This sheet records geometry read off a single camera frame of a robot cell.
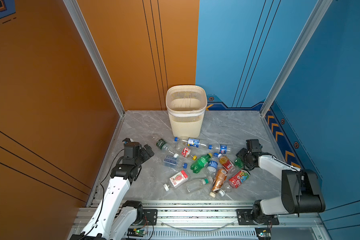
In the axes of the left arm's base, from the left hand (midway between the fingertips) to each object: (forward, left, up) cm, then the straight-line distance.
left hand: (145, 149), depth 81 cm
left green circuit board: (-36, +1, -17) cm, 39 cm away
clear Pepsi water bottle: (+7, -45, -10) cm, 47 cm away
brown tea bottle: (-11, -42, -9) cm, 44 cm away
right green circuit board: (-35, -60, -17) cm, 72 cm away
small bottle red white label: (+4, -23, -10) cm, 25 cm away
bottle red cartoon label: (-12, -52, -9) cm, 54 cm away
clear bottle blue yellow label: (+12, -26, -10) cm, 31 cm away
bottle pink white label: (-12, -18, -10) cm, 24 cm away
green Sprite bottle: (-5, -29, -9) cm, 31 cm away
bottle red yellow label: (-3, -47, -9) cm, 48 cm away
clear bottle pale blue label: (-2, -14, -9) cm, 17 cm away
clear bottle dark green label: (+9, -7, -9) cm, 15 cm away
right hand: (+4, -56, -13) cm, 58 cm away
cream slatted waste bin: (+37, -22, 0) cm, 43 cm away
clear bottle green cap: (-14, -27, -15) cm, 34 cm away
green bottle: (-3, -54, -10) cm, 55 cm away
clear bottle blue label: (-6, -38, -12) cm, 40 cm away
